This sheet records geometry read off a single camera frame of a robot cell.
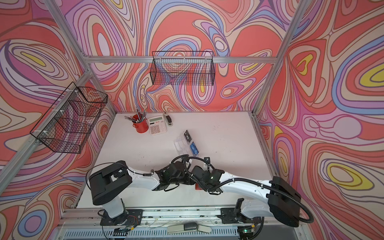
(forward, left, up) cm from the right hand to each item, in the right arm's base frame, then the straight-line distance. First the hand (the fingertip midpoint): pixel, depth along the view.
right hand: (208, 181), depth 82 cm
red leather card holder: (-2, +6, -2) cm, 7 cm away
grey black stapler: (+46, +26, +2) cm, 53 cm away
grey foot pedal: (-21, +11, +3) cm, 24 cm away
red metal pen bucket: (+40, +44, +6) cm, 60 cm away
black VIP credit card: (+26, +11, +7) cm, 29 cm away
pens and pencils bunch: (+44, +45, +8) cm, 63 cm away
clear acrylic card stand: (+24, +13, +2) cm, 28 cm away
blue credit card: (+17, +7, +7) cm, 20 cm away
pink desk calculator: (+42, +34, +1) cm, 54 cm away
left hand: (+2, +4, 0) cm, 4 cm away
